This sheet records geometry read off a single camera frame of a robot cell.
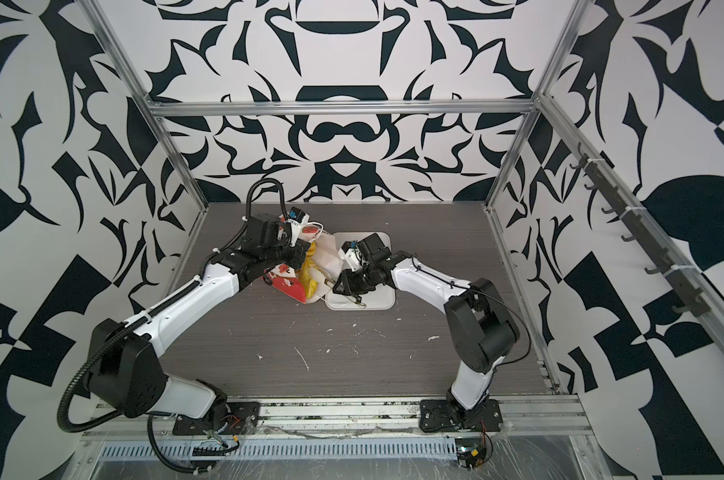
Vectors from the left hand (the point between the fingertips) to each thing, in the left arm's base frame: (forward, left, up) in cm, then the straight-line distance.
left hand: (309, 237), depth 83 cm
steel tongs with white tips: (-8, -5, -12) cm, 15 cm away
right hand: (-10, -7, -11) cm, 16 cm away
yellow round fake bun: (-1, +2, -14) cm, 15 cm away
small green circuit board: (-49, -38, -23) cm, 66 cm away
